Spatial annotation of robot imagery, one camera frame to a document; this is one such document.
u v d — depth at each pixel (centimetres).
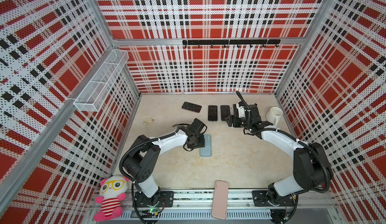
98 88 73
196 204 73
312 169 44
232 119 82
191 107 114
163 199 73
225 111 114
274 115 99
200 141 80
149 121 105
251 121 69
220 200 72
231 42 89
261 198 73
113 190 71
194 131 71
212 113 110
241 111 79
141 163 46
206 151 91
